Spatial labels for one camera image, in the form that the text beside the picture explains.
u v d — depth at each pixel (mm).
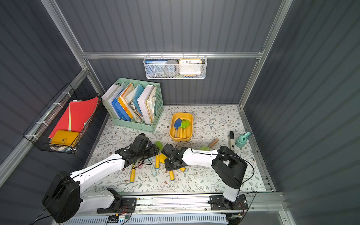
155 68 928
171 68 871
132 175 826
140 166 719
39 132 609
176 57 889
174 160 656
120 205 691
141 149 670
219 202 737
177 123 1077
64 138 644
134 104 939
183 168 837
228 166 473
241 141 898
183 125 1049
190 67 888
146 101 889
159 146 956
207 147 939
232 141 939
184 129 1020
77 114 726
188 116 1083
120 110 961
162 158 890
